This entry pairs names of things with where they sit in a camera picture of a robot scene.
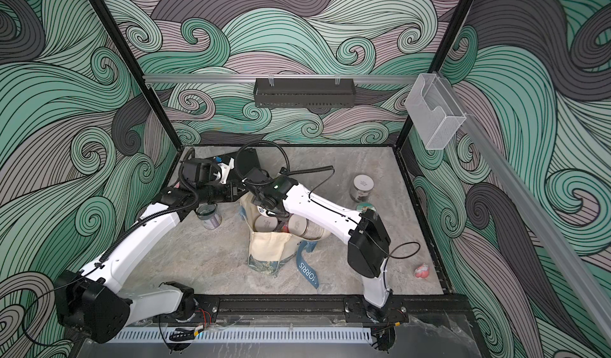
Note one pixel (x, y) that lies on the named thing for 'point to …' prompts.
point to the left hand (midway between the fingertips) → (247, 186)
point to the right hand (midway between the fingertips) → (262, 204)
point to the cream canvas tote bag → (268, 251)
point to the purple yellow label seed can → (208, 214)
